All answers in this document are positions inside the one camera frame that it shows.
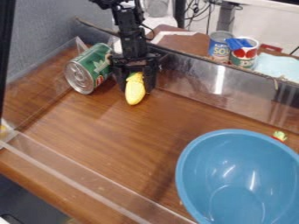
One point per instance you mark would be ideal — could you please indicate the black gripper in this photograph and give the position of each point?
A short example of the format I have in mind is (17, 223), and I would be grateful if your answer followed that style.
(144, 64)

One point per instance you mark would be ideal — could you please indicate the yellow green toy corn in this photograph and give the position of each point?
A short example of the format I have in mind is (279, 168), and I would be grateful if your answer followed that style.
(134, 88)

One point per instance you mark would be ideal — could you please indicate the green label tin can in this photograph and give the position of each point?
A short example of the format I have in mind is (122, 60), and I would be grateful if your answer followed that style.
(88, 70)

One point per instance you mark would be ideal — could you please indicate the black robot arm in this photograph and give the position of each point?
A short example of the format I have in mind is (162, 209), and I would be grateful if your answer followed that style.
(128, 16)

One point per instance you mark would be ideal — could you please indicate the small red toy strawberry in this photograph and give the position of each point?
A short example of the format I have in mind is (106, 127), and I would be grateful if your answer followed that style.
(279, 135)

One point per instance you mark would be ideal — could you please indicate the large blue plastic bowl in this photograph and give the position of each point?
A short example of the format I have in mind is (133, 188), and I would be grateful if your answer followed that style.
(236, 177)

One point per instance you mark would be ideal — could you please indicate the blue soup can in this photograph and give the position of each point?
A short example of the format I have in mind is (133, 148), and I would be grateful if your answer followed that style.
(219, 49)

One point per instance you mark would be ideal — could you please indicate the grey partition panel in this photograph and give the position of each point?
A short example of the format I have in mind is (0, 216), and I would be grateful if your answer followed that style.
(44, 25)

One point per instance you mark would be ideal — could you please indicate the blue plastic piece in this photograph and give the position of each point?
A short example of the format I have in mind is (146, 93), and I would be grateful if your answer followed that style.
(236, 43)

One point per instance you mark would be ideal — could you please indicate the red tomato label can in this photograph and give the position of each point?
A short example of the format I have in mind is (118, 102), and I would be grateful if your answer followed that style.
(244, 56)

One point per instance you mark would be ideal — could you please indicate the clear acrylic back barrier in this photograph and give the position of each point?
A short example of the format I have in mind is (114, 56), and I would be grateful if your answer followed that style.
(248, 94)

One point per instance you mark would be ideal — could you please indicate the clear acrylic barrier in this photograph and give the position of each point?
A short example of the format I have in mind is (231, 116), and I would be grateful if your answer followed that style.
(92, 184)
(248, 94)

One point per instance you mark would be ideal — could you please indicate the grey metal desk leg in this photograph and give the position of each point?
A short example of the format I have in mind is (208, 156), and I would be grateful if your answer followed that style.
(225, 16)

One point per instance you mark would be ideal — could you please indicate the light blue cloth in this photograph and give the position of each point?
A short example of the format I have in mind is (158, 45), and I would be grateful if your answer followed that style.
(277, 66)

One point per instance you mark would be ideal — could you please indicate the clear acrylic front barrier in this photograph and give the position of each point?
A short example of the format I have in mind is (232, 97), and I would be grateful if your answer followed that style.
(92, 184)

